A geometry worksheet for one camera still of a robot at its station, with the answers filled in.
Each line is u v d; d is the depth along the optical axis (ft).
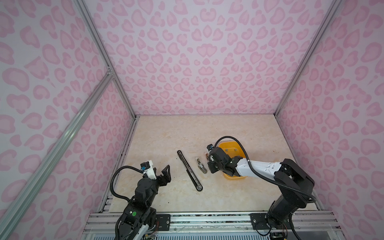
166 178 2.30
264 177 1.50
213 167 2.57
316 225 2.39
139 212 1.83
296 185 1.48
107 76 2.90
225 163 2.23
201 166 2.98
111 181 1.71
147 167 2.14
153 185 2.22
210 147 2.62
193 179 2.81
